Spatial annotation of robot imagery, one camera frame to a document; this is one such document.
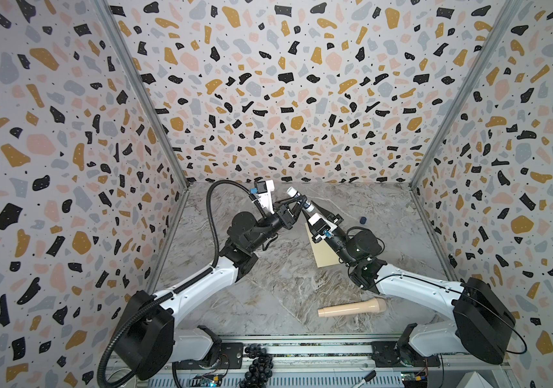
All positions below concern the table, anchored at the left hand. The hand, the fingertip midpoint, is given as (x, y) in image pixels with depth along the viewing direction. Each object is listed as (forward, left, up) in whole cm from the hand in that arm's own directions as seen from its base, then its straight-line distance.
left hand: (305, 195), depth 65 cm
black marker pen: (-37, -19, -37) cm, 56 cm away
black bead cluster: (-36, +13, -33) cm, 50 cm away
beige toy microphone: (-18, -22, -36) cm, 46 cm away
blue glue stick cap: (+19, -29, -38) cm, 51 cm away
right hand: (0, -2, -3) cm, 3 cm away
